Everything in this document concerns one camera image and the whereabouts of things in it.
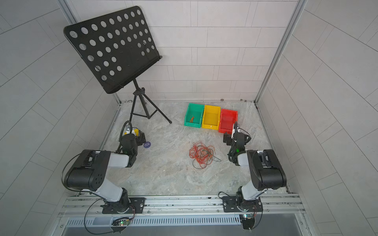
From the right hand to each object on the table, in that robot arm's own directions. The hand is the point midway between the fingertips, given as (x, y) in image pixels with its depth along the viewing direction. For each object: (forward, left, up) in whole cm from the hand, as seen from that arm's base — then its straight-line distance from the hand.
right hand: (233, 130), depth 95 cm
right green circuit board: (-47, +3, -6) cm, 48 cm away
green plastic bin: (+21, +24, -1) cm, 32 cm away
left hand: (+3, +63, +3) cm, 63 cm away
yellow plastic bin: (+12, +13, 0) cm, 18 cm away
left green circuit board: (-45, +61, 0) cm, 75 cm away
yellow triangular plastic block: (-7, +57, +16) cm, 59 cm away
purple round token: (-5, +56, -1) cm, 56 cm away
